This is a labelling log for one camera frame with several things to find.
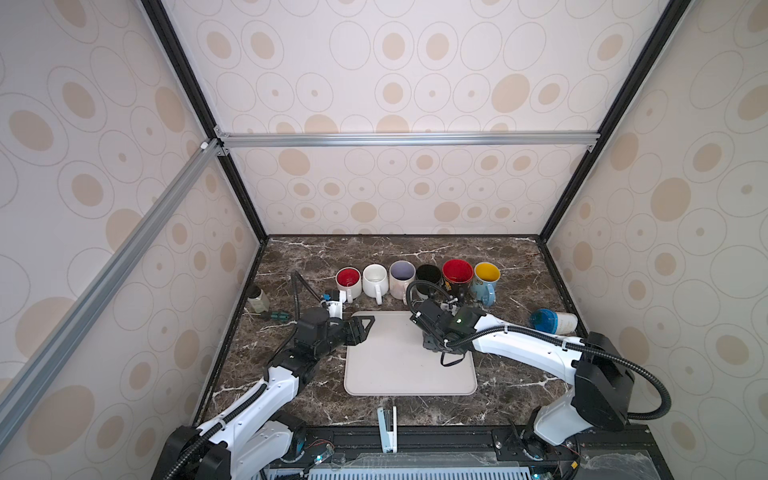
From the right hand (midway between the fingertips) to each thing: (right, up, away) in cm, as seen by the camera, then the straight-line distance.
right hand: (433, 340), depth 84 cm
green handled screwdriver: (-47, +5, +11) cm, 49 cm away
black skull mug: (+10, +17, +16) cm, 26 cm away
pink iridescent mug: (-9, +18, +15) cm, 25 cm away
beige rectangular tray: (-11, -7, +3) cm, 13 cm away
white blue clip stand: (-13, -19, -10) cm, 25 cm away
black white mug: (0, +19, +10) cm, 21 cm away
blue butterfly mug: (+18, +16, +10) cm, 25 cm away
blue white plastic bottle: (+36, +4, +3) cm, 36 cm away
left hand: (-16, +7, -5) cm, 18 cm away
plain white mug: (-26, +16, +18) cm, 36 cm away
